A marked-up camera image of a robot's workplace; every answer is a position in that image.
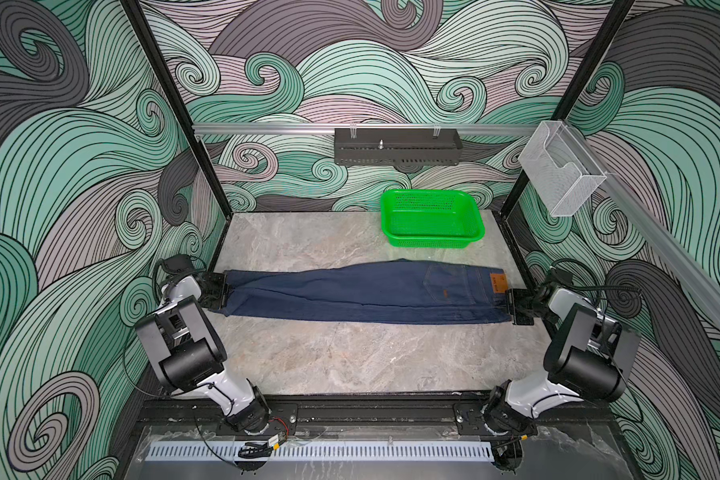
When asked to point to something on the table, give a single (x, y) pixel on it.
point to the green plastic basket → (430, 218)
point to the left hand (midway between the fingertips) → (233, 280)
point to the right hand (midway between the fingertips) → (499, 300)
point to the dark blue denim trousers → (398, 291)
